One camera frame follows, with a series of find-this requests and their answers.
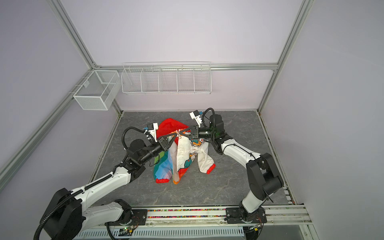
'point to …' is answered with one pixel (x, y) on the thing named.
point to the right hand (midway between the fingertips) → (180, 134)
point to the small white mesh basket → (99, 91)
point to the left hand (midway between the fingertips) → (177, 137)
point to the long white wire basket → (180, 78)
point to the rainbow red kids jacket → (169, 165)
